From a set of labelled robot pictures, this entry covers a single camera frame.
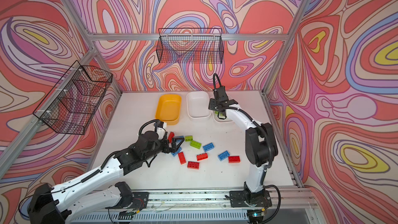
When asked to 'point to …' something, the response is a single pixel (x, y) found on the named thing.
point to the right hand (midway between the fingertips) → (216, 107)
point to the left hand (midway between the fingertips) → (176, 138)
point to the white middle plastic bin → (198, 103)
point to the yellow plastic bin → (168, 108)
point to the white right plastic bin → (212, 122)
